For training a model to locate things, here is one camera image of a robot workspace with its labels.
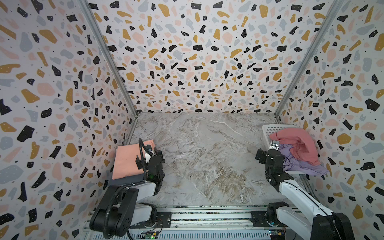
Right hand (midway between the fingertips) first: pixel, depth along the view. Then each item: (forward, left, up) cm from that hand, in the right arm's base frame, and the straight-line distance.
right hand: (268, 148), depth 85 cm
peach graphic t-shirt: (-2, +86, -10) cm, 87 cm away
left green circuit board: (-41, +61, -13) cm, 75 cm away
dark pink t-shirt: (0, -18, +3) cm, 19 cm away
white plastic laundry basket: (+20, -7, -7) cm, 22 cm away
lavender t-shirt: (-6, -15, -8) cm, 18 cm away
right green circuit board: (-39, +1, -15) cm, 42 cm away
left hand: (-3, +70, 0) cm, 70 cm away
